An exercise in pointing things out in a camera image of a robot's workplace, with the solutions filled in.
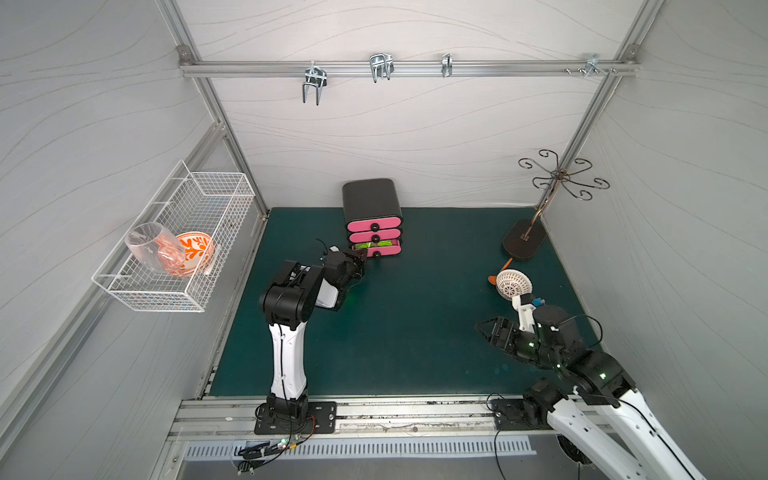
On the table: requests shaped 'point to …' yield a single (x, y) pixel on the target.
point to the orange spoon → (493, 279)
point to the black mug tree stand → (525, 238)
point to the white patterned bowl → (512, 283)
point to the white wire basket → (213, 203)
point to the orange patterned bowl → (185, 253)
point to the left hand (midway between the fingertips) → (371, 246)
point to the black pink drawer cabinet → (373, 216)
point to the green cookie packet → (368, 245)
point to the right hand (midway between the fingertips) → (484, 330)
